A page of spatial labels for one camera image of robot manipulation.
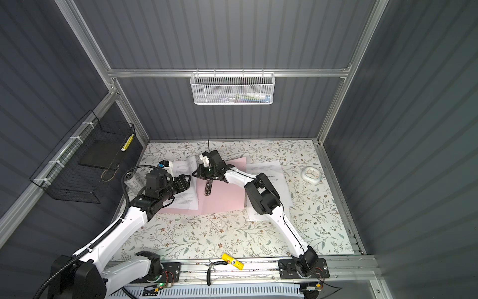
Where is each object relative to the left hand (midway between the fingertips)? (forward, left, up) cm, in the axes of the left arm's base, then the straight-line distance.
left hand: (186, 178), depth 83 cm
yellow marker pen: (-31, -19, -15) cm, 39 cm away
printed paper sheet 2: (+13, -44, -16) cm, 48 cm away
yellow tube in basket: (+13, +25, +11) cm, 30 cm away
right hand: (+9, 0, -12) cm, 15 cm away
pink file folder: (-4, -17, -10) cm, 20 cm away
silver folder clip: (+5, -7, -16) cm, 18 cm away
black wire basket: (-8, +39, +16) cm, 43 cm away
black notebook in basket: (+6, +32, +13) cm, 35 cm away
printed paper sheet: (-1, +3, -17) cm, 17 cm away
